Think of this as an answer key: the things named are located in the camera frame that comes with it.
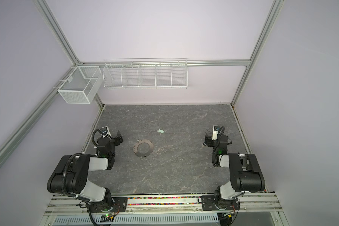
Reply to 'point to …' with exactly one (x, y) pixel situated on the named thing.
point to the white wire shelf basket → (149, 73)
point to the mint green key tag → (160, 131)
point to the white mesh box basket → (79, 86)
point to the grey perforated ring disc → (140, 154)
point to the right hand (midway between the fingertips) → (213, 132)
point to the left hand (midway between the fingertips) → (112, 133)
